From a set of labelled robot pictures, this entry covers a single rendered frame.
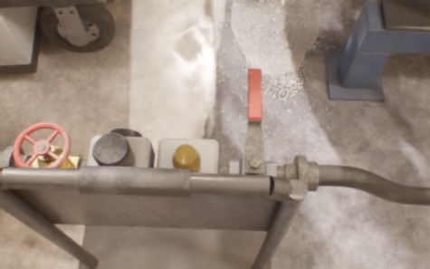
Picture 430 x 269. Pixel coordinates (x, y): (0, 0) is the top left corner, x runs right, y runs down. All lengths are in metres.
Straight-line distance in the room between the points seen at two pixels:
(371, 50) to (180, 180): 0.71
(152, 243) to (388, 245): 0.53
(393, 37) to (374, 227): 0.42
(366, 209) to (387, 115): 0.26
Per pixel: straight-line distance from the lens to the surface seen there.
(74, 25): 1.19
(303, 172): 0.64
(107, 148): 0.60
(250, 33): 1.31
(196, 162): 0.60
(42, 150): 0.62
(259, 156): 0.62
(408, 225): 1.16
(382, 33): 1.07
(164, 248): 1.06
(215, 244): 1.06
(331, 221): 1.11
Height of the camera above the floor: 1.04
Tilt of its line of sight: 65 degrees down
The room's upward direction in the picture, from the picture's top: straight up
